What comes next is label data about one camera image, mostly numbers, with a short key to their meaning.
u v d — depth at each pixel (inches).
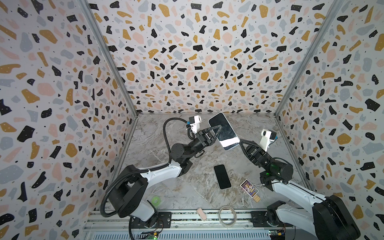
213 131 24.0
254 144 22.6
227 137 23.3
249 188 32.7
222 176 34.7
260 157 22.0
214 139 23.6
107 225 29.1
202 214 29.3
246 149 24.0
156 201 31.4
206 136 23.4
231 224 28.6
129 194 16.8
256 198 31.4
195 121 24.6
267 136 22.6
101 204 14.7
